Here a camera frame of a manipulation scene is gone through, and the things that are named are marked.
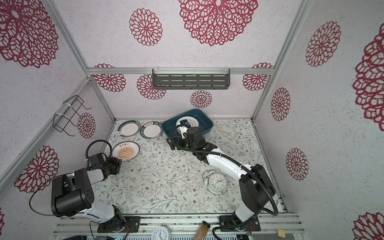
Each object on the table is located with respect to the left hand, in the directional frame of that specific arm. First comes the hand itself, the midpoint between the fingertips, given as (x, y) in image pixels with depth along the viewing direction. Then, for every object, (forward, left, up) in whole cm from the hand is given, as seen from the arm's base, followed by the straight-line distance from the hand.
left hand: (123, 160), depth 95 cm
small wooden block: (-40, -86, -1) cm, 95 cm away
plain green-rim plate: (+28, +3, -1) cm, 28 cm away
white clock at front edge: (-39, -29, +2) cm, 49 cm away
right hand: (+3, -34, +21) cm, 41 cm away
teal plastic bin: (+32, -55, 0) cm, 63 cm away
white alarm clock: (-17, -57, +2) cm, 60 cm away
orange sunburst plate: (+8, 0, -1) cm, 8 cm away
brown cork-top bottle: (-40, -48, +2) cm, 62 cm away
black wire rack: (+4, +20, +32) cm, 38 cm away
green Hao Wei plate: (+26, -14, -2) cm, 30 cm away
